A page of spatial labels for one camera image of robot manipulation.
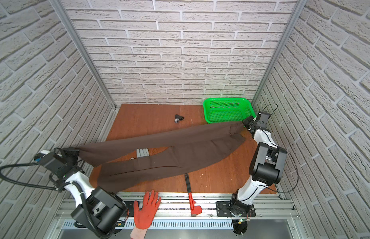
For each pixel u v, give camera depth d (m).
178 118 1.10
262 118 0.73
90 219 0.38
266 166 0.49
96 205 0.45
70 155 0.65
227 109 1.18
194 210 0.73
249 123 0.82
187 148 0.95
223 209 0.74
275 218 0.73
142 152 0.92
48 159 0.54
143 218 0.70
